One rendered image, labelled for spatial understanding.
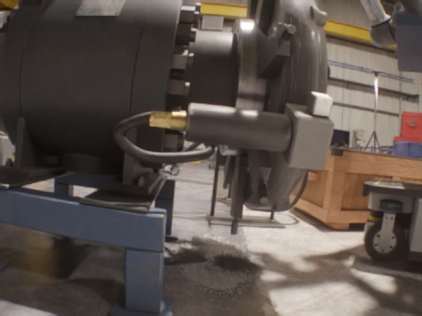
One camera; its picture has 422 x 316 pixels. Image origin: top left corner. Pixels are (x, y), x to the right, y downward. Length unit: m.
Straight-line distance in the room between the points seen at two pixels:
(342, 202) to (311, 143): 1.30
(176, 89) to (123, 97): 0.13
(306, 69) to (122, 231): 0.52
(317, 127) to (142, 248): 0.42
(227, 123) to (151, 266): 0.33
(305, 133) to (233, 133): 0.14
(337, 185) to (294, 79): 1.22
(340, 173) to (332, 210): 0.21
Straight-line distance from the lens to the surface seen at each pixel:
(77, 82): 0.83
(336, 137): 2.07
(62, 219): 0.71
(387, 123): 13.53
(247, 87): 0.85
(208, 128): 0.61
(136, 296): 0.73
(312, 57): 0.74
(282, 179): 0.80
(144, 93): 0.79
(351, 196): 1.95
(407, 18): 1.40
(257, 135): 0.62
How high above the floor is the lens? 0.39
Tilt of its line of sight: level
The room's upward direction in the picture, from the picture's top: 6 degrees clockwise
